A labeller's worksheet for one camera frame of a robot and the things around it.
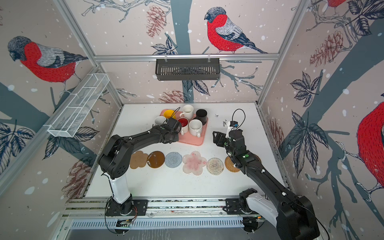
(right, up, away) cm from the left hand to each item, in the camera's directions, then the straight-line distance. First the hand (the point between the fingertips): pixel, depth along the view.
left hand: (174, 137), depth 95 cm
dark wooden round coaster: (+38, -3, -38) cm, 54 cm away
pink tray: (+8, -2, +6) cm, 10 cm away
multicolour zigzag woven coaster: (+26, -17, -7) cm, 31 cm away
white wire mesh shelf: (-49, +13, -22) cm, 55 cm away
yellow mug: (-6, +15, +10) cm, 19 cm away
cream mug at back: (+8, +16, +9) cm, 20 cm away
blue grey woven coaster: (0, -13, -5) cm, 14 cm away
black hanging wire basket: (+8, +48, +12) cm, 50 cm away
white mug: (+14, +5, +7) cm, 16 cm away
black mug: (+18, +15, +9) cm, 25 cm away
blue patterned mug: (-11, +11, +5) cm, 16 cm away
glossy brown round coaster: (-11, -13, -5) cm, 18 cm away
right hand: (+26, +3, -13) cm, 29 cm away
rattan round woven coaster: (+35, -16, -7) cm, 39 cm away
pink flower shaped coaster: (+13, -15, -6) cm, 21 cm away
